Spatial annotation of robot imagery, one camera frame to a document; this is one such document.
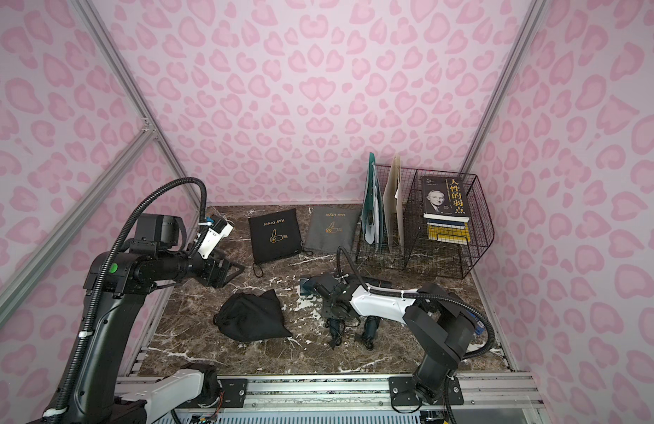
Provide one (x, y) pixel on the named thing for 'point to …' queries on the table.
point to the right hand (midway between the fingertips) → (332, 311)
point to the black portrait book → (445, 198)
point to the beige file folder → (393, 194)
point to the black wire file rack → (424, 221)
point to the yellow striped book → (450, 231)
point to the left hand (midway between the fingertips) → (232, 260)
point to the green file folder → (373, 207)
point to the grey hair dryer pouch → (332, 227)
